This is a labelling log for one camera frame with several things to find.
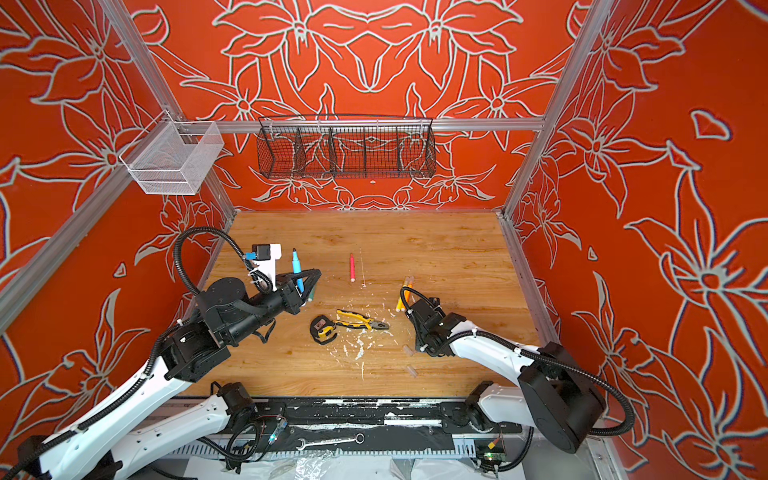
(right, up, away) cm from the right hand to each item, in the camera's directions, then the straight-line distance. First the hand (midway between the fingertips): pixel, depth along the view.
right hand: (423, 340), depth 86 cm
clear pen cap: (-5, -2, -3) cm, 6 cm away
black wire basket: (-25, +62, +13) cm, 68 cm away
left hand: (-26, +23, -25) cm, 43 cm away
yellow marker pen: (-7, +10, +7) cm, 14 cm away
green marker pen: (-27, +19, -27) cm, 43 cm away
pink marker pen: (-22, +18, +14) cm, 31 cm away
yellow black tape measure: (-30, +4, -1) cm, 30 cm away
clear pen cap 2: (-4, -6, -6) cm, 10 cm away
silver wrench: (-18, -18, -16) cm, 30 cm away
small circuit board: (+13, -21, -18) cm, 30 cm away
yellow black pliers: (-17, +4, +1) cm, 18 cm away
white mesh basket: (-78, +56, +6) cm, 96 cm away
